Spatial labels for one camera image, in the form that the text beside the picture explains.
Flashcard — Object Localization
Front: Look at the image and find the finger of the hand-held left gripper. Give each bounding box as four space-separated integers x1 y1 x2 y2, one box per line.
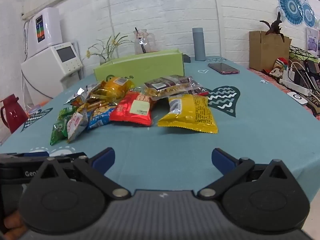
15 151 88 160

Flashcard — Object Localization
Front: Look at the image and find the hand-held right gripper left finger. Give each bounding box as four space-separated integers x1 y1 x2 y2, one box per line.
30 147 132 201

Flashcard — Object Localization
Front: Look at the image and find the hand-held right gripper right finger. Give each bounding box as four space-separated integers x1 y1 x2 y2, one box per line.
197 147 296 201

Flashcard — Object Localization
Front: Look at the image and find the green snack packet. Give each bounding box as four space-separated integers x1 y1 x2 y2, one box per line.
58 106 77 122
50 120 69 146

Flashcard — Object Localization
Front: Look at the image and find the blue cookie snack packet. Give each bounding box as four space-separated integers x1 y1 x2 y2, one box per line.
86 105 118 130

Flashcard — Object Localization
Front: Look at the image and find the white pink snack packet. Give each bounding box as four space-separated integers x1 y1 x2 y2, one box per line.
66 112 88 143

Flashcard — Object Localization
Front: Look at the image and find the yellow snack packet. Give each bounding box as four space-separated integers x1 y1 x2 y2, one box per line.
157 94 218 134

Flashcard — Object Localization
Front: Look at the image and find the shiny gold snack packet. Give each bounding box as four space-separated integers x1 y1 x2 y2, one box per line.
64 81 118 107

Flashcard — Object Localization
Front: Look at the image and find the dark red snack packet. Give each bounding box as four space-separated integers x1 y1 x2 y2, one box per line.
187 86 209 97

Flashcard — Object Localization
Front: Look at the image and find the orange snack packet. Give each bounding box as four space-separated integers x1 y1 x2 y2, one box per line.
101 77 135 98

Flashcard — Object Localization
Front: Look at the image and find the clear nut bar packet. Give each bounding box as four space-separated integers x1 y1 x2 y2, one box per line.
143 75 200 100

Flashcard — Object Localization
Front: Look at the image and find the green cardboard box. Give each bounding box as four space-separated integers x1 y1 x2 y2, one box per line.
94 49 185 85

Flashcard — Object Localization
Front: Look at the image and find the person's left hand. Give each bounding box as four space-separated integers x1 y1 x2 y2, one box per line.
3 213 27 236

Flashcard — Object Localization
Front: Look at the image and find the glass jar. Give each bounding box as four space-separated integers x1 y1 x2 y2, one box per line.
27 104 42 117

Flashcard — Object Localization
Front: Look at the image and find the red thermos jug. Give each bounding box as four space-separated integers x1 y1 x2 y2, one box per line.
0 94 28 134

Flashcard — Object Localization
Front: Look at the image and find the teal heart print tablecloth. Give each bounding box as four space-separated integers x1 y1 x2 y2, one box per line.
0 55 320 214

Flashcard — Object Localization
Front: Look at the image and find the white appliance with screen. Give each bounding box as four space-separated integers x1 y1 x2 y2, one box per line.
21 41 84 99

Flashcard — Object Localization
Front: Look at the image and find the white round charger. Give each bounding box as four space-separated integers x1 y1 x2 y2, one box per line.
287 92 308 105

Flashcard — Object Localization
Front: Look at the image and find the white power strip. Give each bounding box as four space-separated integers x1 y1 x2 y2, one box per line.
279 77 312 95

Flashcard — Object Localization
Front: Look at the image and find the plant in glass vase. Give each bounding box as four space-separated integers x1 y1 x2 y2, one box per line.
86 32 134 64

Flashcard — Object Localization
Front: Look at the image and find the colourful stuffed toy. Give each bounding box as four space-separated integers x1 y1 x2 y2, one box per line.
271 57 288 77

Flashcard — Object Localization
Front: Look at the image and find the grey blue bottle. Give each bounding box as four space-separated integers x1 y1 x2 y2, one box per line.
192 27 206 61

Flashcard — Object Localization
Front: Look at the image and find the brown cardboard bag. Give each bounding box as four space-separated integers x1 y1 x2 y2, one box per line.
249 30 292 72

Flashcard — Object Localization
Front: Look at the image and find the glass pitcher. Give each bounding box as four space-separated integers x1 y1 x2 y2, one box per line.
133 29 158 55

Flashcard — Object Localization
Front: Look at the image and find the white water purifier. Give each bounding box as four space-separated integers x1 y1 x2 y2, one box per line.
24 7 63 53

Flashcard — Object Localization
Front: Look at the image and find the dark purple plant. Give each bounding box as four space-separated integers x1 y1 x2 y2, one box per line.
259 11 285 43

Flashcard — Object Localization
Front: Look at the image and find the large blue paper fan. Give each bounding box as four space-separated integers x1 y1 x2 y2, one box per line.
278 0 304 26

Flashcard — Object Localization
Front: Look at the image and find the small blue paper fan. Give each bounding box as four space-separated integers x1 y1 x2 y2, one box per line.
301 3 316 28

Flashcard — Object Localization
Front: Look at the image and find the tangle of chargers and cables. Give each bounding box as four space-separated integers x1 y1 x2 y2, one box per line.
287 45 320 93

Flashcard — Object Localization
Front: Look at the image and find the beige wall pipe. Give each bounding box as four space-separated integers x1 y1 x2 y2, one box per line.
20 6 48 20

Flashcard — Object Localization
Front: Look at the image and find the white wall conduit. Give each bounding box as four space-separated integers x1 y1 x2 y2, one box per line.
211 0 222 55

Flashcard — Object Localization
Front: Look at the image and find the wall photo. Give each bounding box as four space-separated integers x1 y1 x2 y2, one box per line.
307 27 319 53

